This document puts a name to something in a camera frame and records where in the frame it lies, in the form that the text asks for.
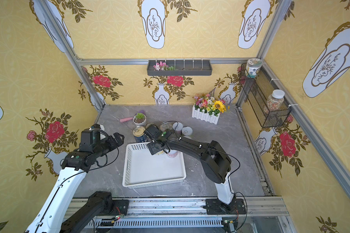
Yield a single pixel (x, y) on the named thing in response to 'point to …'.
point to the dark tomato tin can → (151, 126)
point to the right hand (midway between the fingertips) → (160, 141)
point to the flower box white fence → (206, 108)
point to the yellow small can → (160, 153)
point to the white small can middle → (186, 130)
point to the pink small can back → (179, 126)
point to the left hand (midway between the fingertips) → (111, 139)
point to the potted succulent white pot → (139, 119)
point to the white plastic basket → (141, 169)
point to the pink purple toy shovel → (129, 119)
